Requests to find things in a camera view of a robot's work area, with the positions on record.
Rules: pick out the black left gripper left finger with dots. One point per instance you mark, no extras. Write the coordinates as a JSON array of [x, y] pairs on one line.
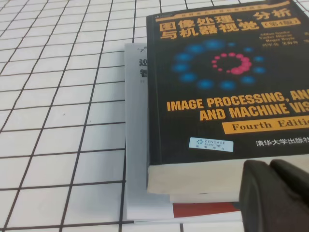
[[267, 204]]

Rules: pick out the red and white bottom book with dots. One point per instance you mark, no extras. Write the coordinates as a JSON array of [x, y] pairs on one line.
[[209, 207]]

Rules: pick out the black image processing textbook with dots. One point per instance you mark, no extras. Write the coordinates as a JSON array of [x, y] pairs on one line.
[[226, 84]]

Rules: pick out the white book under textbook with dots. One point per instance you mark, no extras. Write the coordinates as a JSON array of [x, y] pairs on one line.
[[136, 103]]

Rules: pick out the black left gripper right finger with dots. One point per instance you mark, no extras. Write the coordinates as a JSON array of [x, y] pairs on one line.
[[295, 178]]

